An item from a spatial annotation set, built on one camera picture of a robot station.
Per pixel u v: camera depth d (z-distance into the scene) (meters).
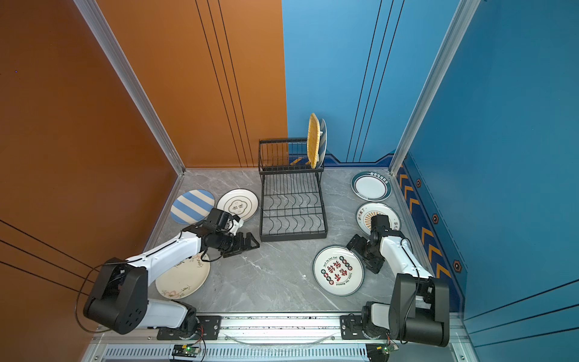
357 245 0.81
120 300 0.42
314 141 0.95
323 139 0.82
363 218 1.00
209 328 0.74
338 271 0.85
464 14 0.70
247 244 0.77
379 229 0.71
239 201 1.06
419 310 0.42
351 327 0.72
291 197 1.06
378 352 0.70
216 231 0.70
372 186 1.14
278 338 0.73
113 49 0.77
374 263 0.77
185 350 0.71
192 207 1.05
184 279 0.82
